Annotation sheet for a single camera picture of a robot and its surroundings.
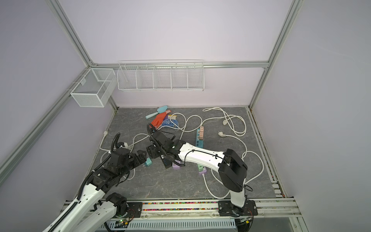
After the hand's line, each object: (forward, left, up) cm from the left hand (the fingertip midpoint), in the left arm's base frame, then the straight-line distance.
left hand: (140, 158), depth 78 cm
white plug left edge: (+30, +35, -16) cm, 48 cm away
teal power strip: (+17, -35, -9) cm, 40 cm away
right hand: (+4, -6, +2) cm, 8 cm away
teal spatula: (+49, -5, -14) cm, 51 cm away
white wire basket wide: (+56, -27, +14) cm, 64 cm away
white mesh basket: (+50, +38, +9) cm, 63 cm away
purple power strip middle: (-2, -18, -11) cm, 22 cm away
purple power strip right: (-5, -35, -11) cm, 37 cm away
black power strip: (+1, -13, -10) cm, 17 cm away
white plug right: (+20, -51, -12) cm, 56 cm away
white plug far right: (+31, -55, -12) cm, 64 cm away
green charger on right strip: (-5, -33, -6) cm, 34 cm away
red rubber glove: (+36, -5, -10) cm, 38 cm away
